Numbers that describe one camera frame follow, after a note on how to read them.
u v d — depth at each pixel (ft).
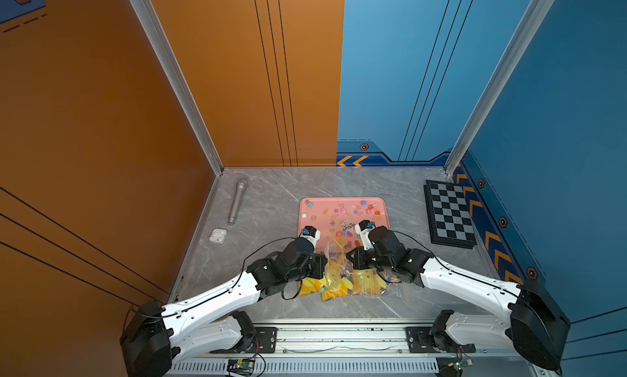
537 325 1.29
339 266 2.81
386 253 2.04
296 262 1.91
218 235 3.17
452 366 2.29
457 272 1.68
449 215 3.26
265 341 2.42
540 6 2.34
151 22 2.43
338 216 3.36
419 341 2.38
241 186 3.62
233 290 1.63
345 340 2.48
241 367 2.35
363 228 2.42
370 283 2.61
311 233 2.28
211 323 1.57
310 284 2.66
